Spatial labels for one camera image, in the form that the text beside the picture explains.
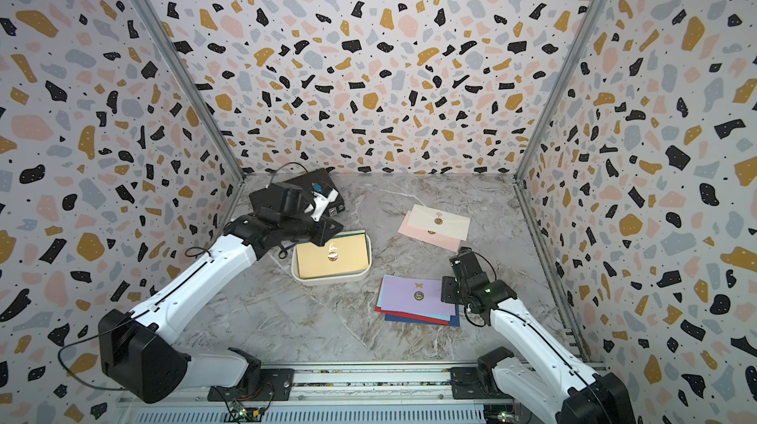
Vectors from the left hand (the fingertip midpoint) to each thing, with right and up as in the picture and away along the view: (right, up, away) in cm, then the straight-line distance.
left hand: (343, 225), depth 77 cm
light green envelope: (-1, -4, +16) cm, 17 cm away
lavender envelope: (+19, -22, +12) cm, 32 cm away
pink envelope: (+26, -7, +26) cm, 38 cm away
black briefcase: (-16, +16, +39) cm, 45 cm away
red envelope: (+18, -28, +10) cm, 35 cm away
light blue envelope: (+9, -23, +11) cm, 27 cm away
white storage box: (-4, -17, +12) cm, 21 cm away
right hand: (+30, -18, +7) cm, 36 cm away
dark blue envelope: (+31, -28, +8) cm, 43 cm away
